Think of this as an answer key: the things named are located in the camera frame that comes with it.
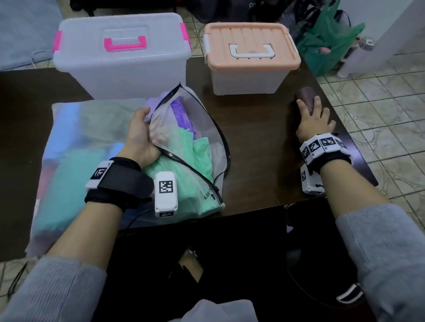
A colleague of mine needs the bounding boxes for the person's left hand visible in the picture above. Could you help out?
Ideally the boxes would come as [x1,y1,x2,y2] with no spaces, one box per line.
[116,107,166,168]

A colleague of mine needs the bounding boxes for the person's right hand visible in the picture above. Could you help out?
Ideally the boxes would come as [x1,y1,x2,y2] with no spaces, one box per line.
[295,96,336,144]

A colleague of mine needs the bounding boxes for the brown bag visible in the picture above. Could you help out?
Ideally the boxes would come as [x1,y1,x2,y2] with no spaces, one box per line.
[296,87,321,115]

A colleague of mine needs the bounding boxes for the translucent zipper bag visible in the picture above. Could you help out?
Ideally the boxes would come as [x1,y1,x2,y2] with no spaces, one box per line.
[26,83,232,258]

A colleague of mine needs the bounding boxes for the large clear storage bin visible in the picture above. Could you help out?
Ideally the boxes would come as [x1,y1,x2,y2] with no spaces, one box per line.
[52,12,193,100]

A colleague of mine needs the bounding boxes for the small clear plastic bin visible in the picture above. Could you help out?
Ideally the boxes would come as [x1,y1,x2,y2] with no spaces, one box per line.
[203,22,302,96]

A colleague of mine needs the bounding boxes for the person's left forearm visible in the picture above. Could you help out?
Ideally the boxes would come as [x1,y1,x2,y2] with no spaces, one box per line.
[0,199,124,322]

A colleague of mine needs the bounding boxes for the person's right forearm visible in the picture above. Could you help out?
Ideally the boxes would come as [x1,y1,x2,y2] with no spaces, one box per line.
[320,159,425,322]

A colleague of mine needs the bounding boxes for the person's black trousers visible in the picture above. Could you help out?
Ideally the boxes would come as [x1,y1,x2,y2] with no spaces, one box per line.
[93,199,376,322]

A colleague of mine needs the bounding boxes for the black right wristband with markers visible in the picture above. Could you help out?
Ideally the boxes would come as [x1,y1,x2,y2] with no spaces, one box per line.
[300,133,352,175]

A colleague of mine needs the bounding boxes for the green plastic bag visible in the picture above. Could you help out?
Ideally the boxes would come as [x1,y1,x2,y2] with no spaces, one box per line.
[296,0,366,77]

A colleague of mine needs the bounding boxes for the dark patterned bag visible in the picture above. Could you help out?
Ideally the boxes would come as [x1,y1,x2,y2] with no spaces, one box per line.
[278,0,329,37]

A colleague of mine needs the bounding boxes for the black smartphone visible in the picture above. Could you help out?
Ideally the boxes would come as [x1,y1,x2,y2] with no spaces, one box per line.
[178,247,204,283]

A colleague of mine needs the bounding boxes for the blue-grey floor mat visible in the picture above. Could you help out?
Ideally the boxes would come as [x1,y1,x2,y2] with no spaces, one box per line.
[0,0,64,72]

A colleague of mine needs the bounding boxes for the white plastic buckle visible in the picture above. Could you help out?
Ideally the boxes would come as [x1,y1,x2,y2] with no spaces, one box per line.
[336,284,364,304]

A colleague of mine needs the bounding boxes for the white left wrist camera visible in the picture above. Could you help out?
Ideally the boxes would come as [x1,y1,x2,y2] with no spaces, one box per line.
[154,171,179,218]

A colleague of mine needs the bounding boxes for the black left camera cable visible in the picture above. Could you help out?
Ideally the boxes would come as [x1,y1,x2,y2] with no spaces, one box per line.
[127,199,157,230]

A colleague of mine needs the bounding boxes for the white cable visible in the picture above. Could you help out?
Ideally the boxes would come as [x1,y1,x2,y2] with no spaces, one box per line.
[31,50,55,69]

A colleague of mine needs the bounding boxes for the tangled dark floor cables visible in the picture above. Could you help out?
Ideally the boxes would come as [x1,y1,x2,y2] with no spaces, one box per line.
[6,262,29,299]

